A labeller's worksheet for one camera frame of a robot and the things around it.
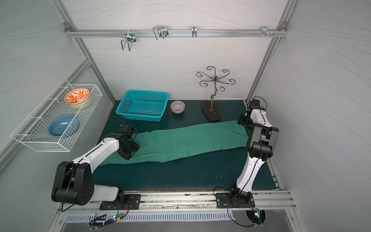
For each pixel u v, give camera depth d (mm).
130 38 786
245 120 864
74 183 415
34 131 582
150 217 702
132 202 737
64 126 661
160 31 764
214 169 856
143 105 1188
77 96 739
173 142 960
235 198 701
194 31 788
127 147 729
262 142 572
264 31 765
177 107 1113
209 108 1118
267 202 748
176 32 794
